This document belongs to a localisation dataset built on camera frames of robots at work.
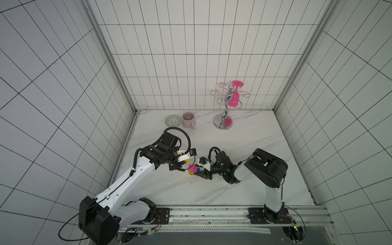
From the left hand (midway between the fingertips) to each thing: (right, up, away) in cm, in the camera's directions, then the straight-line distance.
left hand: (179, 160), depth 77 cm
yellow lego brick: (+6, -9, +8) cm, 13 cm away
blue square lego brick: (+10, -7, +7) cm, 14 cm away
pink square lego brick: (+7, -5, +3) cm, 10 cm away
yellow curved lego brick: (+4, 0, -1) cm, 5 cm away
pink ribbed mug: (+3, +21, +26) cm, 34 cm away
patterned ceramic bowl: (-9, +21, +33) cm, 40 cm away
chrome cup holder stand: (+29, +37, +12) cm, 49 cm away
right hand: (+9, -5, +11) cm, 15 cm away
